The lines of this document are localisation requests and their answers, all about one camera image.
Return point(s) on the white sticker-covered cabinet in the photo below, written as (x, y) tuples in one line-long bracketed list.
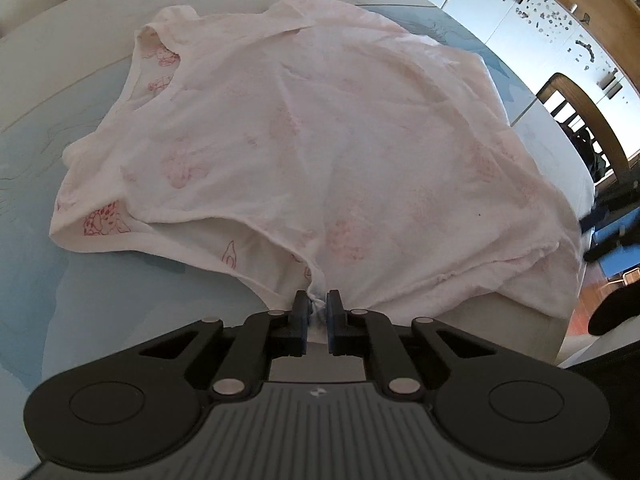
[(540, 15)]

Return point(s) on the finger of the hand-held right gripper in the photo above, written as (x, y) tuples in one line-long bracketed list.
[(607, 250), (620, 195)]

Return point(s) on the white pink-printed t-shirt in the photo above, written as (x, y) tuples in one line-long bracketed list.
[(325, 135)]

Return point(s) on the wooden chair with curved back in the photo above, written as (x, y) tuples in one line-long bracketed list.
[(595, 110)]

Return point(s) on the blue floor mat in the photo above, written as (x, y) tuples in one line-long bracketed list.
[(620, 260)]

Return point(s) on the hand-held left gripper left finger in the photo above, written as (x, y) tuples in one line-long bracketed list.
[(300, 322)]

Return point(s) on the black garment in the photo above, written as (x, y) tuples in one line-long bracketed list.
[(587, 150)]

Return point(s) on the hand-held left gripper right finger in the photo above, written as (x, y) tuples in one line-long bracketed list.
[(333, 322)]

